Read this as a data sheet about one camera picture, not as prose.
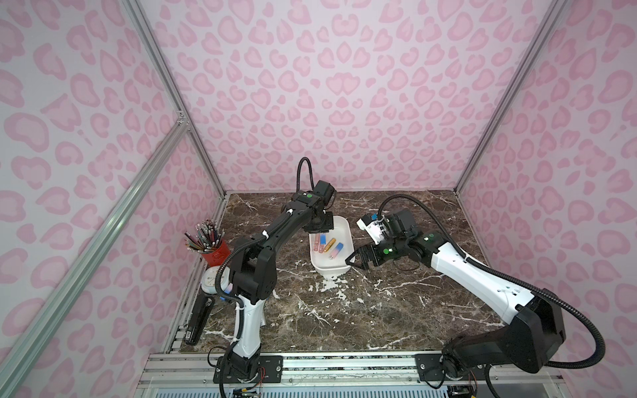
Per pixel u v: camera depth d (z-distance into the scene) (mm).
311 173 844
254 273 518
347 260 718
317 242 999
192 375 735
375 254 665
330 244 1007
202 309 835
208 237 863
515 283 420
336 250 979
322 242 909
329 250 984
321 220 772
